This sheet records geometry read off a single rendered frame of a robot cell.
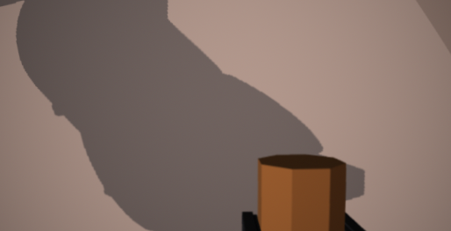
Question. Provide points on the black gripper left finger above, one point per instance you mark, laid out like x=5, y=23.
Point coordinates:
x=250, y=222

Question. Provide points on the orange-brown faceted cylinder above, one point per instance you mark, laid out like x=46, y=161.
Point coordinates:
x=301, y=193

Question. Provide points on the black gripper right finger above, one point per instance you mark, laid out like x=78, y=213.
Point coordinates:
x=352, y=225

